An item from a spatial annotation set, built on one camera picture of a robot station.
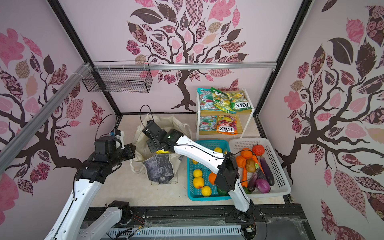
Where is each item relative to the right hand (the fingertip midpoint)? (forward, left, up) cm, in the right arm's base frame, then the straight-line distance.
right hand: (154, 139), depth 77 cm
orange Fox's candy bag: (+14, -42, -5) cm, 44 cm away
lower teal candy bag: (+15, -30, -4) cm, 34 cm away
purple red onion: (-20, -56, -14) cm, 61 cm away
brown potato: (-9, -53, -16) cm, 57 cm away
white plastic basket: (-20, -68, -17) cm, 72 cm away
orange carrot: (-2, -59, -20) cm, 62 cm away
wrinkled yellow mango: (-4, -21, -19) cm, 28 cm away
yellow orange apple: (-17, -23, -17) cm, 33 cm away
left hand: (-6, +8, 0) cm, 10 cm away
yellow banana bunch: (-7, -5, 0) cm, 9 cm away
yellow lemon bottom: (-21, -27, -18) cm, 39 cm away
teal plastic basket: (-13, -29, -17) cm, 36 cm away
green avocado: (-22, -36, -18) cm, 46 cm away
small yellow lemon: (-11, -23, -18) cm, 31 cm away
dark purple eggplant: (-11, -63, -19) cm, 66 cm away
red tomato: (+2, -61, -16) cm, 63 cm away
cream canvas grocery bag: (-13, -2, -7) cm, 15 cm away
